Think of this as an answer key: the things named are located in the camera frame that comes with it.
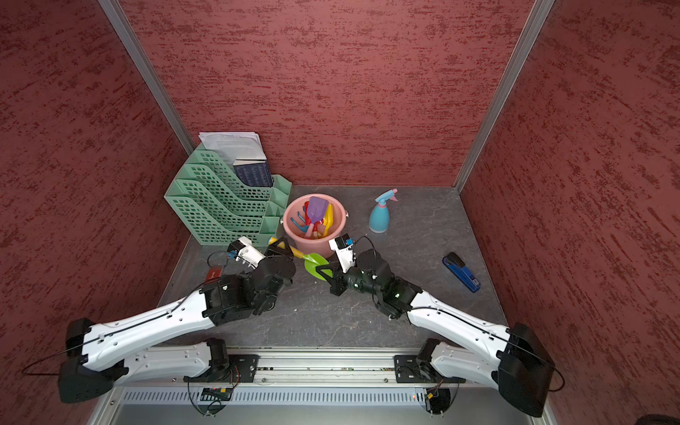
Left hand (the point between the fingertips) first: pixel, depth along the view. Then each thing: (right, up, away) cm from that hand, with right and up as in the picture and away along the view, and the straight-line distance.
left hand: (289, 245), depth 70 cm
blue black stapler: (+57, -12, +21) cm, 61 cm away
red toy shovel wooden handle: (+1, +7, +24) cm, 26 cm away
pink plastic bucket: (+6, -1, +12) cm, 13 cm away
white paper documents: (-31, +35, +32) cm, 57 cm away
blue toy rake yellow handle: (0, +3, +25) cm, 25 cm away
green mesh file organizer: (-33, +10, +27) cm, 44 cm away
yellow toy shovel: (+9, +6, +27) cm, 29 cm away
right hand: (+8, -8, +2) cm, 12 cm away
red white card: (-32, -13, +22) cm, 41 cm away
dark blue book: (-23, +26, +36) cm, 50 cm away
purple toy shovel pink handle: (+5, +10, +25) cm, 27 cm away
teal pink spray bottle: (+28, +6, +30) cm, 42 cm away
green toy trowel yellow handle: (+6, -4, 0) cm, 8 cm away
